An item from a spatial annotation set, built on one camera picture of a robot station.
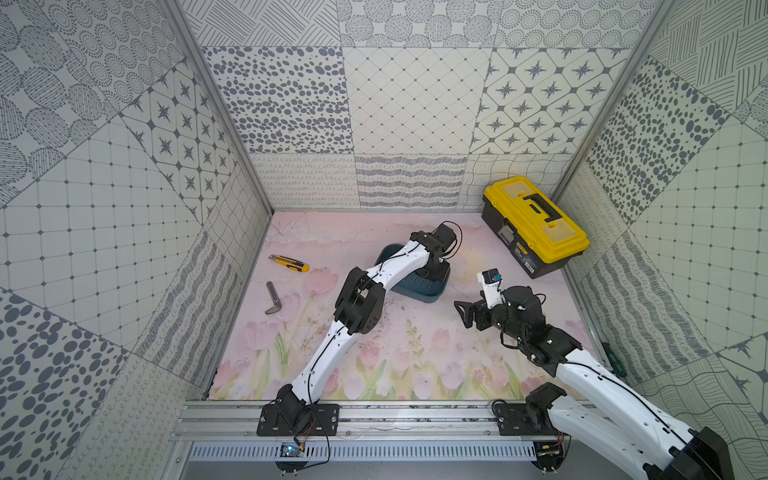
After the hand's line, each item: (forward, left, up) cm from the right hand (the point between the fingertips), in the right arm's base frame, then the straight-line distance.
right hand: (471, 300), depth 81 cm
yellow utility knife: (+20, +59, -11) cm, 63 cm away
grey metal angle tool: (+6, +60, -12) cm, 62 cm away
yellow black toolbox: (+21, -24, +2) cm, 32 cm away
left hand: (+16, +7, -10) cm, 20 cm away
